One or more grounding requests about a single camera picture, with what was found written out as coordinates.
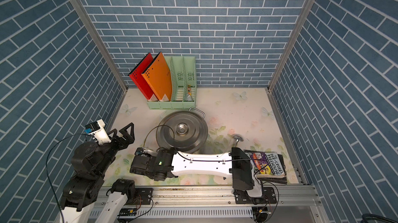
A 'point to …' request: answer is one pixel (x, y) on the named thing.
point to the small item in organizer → (189, 89)
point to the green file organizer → (182, 70)
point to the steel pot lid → (185, 131)
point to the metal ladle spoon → (238, 138)
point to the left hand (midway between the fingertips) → (130, 126)
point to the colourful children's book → (269, 167)
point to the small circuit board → (127, 212)
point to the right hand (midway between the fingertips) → (164, 156)
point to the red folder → (136, 75)
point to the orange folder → (158, 75)
